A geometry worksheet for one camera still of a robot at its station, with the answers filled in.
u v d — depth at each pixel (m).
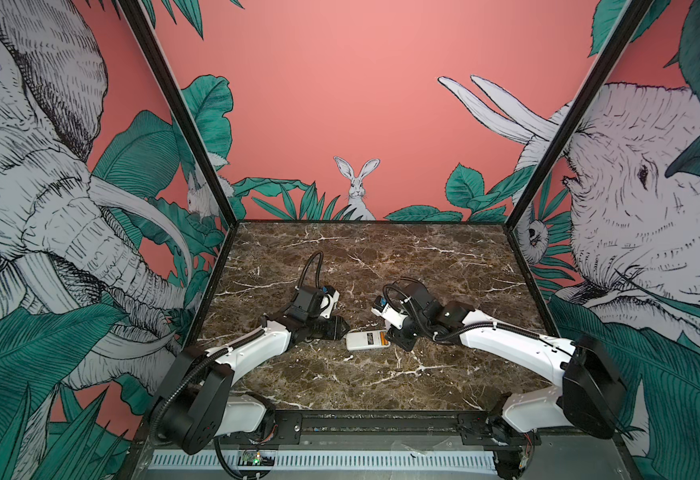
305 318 0.68
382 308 0.72
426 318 0.62
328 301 0.73
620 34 0.72
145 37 0.72
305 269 1.10
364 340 0.88
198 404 0.42
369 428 0.76
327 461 0.70
